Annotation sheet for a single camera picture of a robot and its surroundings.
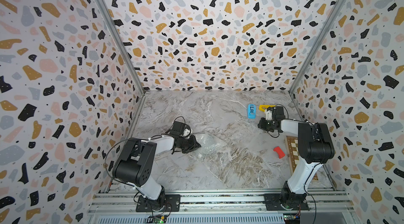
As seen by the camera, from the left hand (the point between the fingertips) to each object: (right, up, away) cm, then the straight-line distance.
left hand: (202, 145), depth 90 cm
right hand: (+36, +11, +12) cm, 40 cm away
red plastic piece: (+45, -4, -1) cm, 45 cm away
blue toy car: (+32, +19, +16) cm, 41 cm away
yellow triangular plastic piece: (+46, +23, +25) cm, 57 cm away
